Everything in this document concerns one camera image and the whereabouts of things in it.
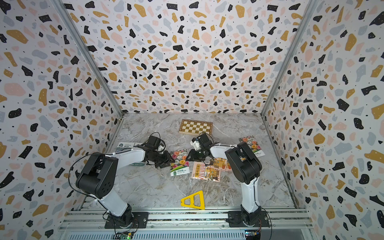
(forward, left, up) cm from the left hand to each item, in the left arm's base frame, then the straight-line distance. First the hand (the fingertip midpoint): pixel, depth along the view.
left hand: (175, 161), depth 91 cm
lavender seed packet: (+13, +38, -3) cm, 40 cm away
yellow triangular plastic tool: (-22, -11, -3) cm, 25 cm away
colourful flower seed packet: (+1, -2, -4) cm, 4 cm away
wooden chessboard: (+27, -12, -1) cm, 30 cm away
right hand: (+2, -8, -2) cm, 8 cm away
